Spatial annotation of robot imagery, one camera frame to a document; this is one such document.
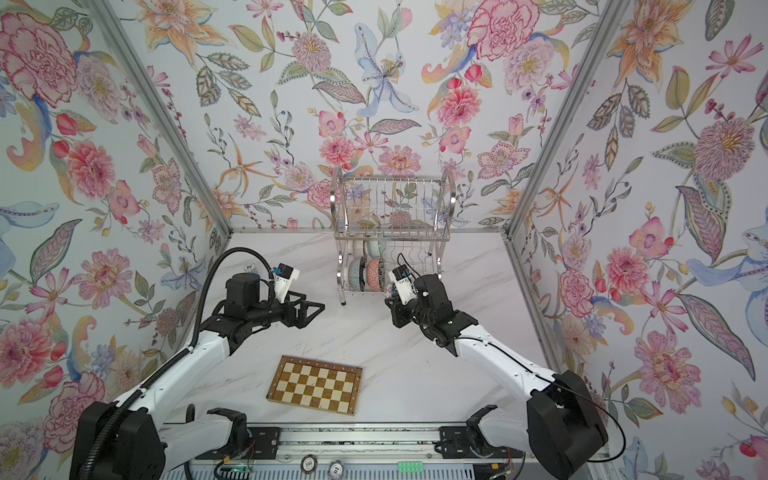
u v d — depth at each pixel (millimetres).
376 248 983
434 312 629
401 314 723
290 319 720
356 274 912
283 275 719
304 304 714
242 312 633
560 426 407
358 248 1008
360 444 761
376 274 906
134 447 389
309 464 719
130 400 421
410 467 701
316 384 804
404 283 722
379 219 1219
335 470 670
